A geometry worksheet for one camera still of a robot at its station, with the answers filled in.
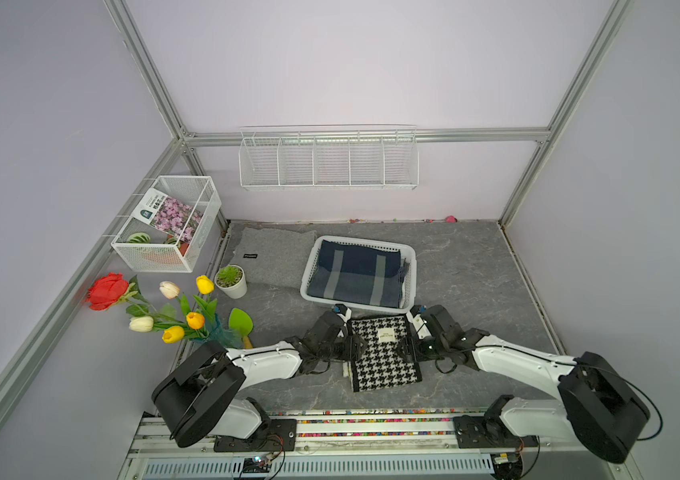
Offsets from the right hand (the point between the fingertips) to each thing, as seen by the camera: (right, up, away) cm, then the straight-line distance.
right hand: (403, 347), depth 87 cm
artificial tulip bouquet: (-56, +13, -18) cm, 60 cm away
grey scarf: (-44, +26, +20) cm, 55 cm away
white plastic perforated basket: (+3, +19, +6) cm, 20 cm away
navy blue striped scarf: (-13, +21, +9) cm, 26 cm away
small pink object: (+27, +41, +37) cm, 62 cm away
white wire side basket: (-61, +32, -12) cm, 70 cm away
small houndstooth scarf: (-7, -3, -6) cm, 10 cm away
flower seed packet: (-62, +37, -12) cm, 73 cm away
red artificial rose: (-65, +20, -28) cm, 73 cm away
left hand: (-13, 0, -1) cm, 13 cm away
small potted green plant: (-54, +19, +7) cm, 57 cm away
